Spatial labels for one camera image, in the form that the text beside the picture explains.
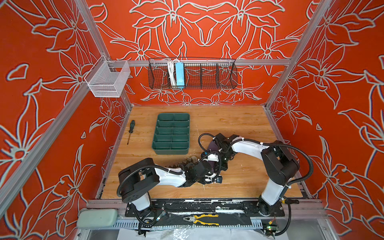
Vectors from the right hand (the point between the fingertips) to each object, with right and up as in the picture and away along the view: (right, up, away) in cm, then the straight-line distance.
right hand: (213, 167), depth 87 cm
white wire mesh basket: (-68, +55, +6) cm, 88 cm away
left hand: (-3, +1, -2) cm, 3 cm away
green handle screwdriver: (-56, +21, +17) cm, 62 cm away
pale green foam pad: (-58, -18, -18) cm, 63 cm away
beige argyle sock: (-15, +8, -19) cm, 26 cm away
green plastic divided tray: (-26, +19, +9) cm, 33 cm away
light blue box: (-20, +57, +3) cm, 60 cm away
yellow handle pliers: (-12, -19, -17) cm, 28 cm away
